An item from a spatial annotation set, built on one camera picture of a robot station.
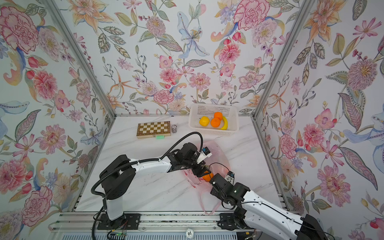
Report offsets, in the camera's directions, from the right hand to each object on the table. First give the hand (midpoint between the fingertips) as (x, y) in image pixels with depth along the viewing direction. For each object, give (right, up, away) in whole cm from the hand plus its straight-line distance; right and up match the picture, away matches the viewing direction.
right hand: (214, 189), depth 83 cm
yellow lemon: (-3, +39, +27) cm, 48 cm away
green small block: (-34, +28, +24) cm, 50 cm away
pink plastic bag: (0, +17, -10) cm, 19 cm away
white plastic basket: (-8, +48, +35) cm, 60 cm away
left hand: (-3, +12, 0) cm, 12 cm away
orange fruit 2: (+5, +38, +28) cm, 48 cm away
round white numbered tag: (-13, -13, -17) cm, 25 cm away
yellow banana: (+13, +36, +29) cm, 48 cm away
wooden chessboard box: (-41, +34, +27) cm, 60 cm away
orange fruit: (+8, +45, +34) cm, 57 cm away
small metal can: (-25, +34, +25) cm, 49 cm away
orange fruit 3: (-4, +6, +1) cm, 7 cm away
